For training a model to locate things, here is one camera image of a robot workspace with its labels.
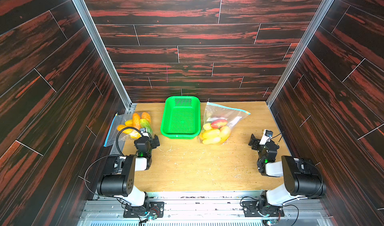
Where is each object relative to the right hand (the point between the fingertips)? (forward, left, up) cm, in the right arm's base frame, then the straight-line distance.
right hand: (263, 136), depth 92 cm
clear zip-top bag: (+3, +33, +18) cm, 37 cm away
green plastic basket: (+18, +54, -7) cm, 57 cm away
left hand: (-2, +72, -2) cm, 72 cm away
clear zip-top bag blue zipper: (+9, +86, 0) cm, 87 cm away
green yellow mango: (+5, +76, +3) cm, 76 cm away
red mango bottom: (+4, +28, +7) cm, 29 cm away
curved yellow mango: (-4, +32, -1) cm, 32 cm away
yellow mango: (-1, +31, +2) cm, 31 cm away
